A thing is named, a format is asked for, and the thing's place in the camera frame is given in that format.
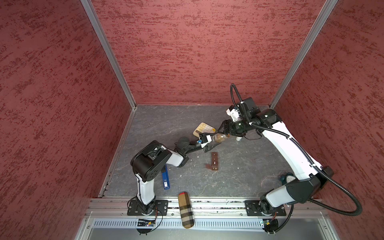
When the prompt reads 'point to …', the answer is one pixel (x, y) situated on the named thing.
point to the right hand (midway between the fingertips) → (222, 135)
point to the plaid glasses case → (187, 215)
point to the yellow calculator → (202, 128)
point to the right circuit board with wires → (272, 225)
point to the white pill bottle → (238, 138)
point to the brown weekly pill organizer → (214, 166)
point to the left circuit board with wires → (146, 222)
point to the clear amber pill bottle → (219, 137)
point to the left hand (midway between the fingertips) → (218, 138)
